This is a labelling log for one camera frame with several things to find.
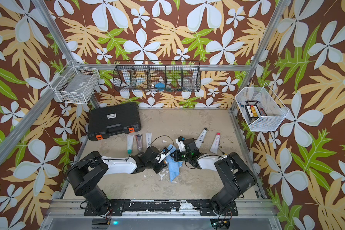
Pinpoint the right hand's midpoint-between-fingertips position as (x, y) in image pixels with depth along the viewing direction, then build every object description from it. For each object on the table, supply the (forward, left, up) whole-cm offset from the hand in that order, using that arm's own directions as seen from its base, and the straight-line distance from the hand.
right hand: (170, 154), depth 90 cm
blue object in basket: (+39, +7, +24) cm, 47 cm away
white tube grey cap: (+2, -17, +12) cm, 21 cm away
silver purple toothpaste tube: (+14, +23, -3) cm, 27 cm away
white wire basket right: (+17, -55, +23) cm, 62 cm away
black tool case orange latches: (+26, +41, +3) cm, 48 cm away
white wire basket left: (+34, +60, +29) cm, 75 cm away
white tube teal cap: (+9, +28, -2) cm, 30 cm away
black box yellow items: (+18, -49, +22) cm, 57 cm away
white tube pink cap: (+7, -30, -2) cm, 31 cm away
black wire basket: (+46, +8, +27) cm, 54 cm away
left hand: (-4, +3, -3) cm, 5 cm away
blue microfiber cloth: (-9, -2, 0) cm, 9 cm away
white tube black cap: (+13, +16, -3) cm, 21 cm away
